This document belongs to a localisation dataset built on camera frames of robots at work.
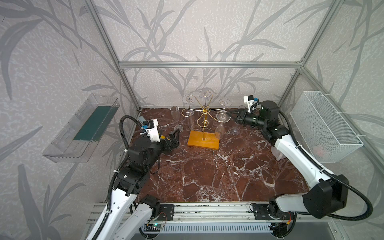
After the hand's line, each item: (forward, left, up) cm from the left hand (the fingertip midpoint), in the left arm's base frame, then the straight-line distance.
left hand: (171, 131), depth 65 cm
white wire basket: (-2, -67, +2) cm, 68 cm away
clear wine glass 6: (+20, -26, -1) cm, 32 cm away
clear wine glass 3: (+9, -24, -1) cm, 25 cm away
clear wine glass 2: (+23, -38, -32) cm, 54 cm away
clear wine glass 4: (+21, -7, 0) cm, 22 cm away
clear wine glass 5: (+25, -15, 0) cm, 30 cm away
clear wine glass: (+26, +3, -16) cm, 30 cm away
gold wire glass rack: (+16, -16, -31) cm, 38 cm away
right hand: (+10, -25, +1) cm, 27 cm away
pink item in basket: (-3, -72, -12) cm, 73 cm away
